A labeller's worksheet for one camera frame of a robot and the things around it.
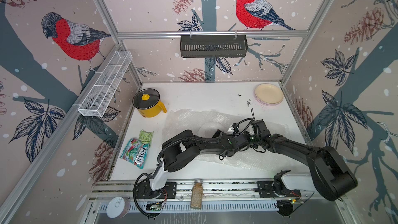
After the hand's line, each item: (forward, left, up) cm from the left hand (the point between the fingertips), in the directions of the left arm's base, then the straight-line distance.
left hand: (226, 135), depth 90 cm
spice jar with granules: (-30, +17, +3) cm, 34 cm away
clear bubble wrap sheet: (+9, +14, -1) cm, 17 cm away
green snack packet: (-10, +51, +2) cm, 52 cm away
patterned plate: (+4, +10, 0) cm, 11 cm away
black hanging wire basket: (+53, +7, +26) cm, 60 cm away
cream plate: (+34, -35, -1) cm, 48 cm away
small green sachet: (-1, +49, -2) cm, 49 cm away
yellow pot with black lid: (+22, +51, +4) cm, 56 cm away
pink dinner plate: (+23, -30, 0) cm, 38 cm away
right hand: (0, -8, -1) cm, 8 cm away
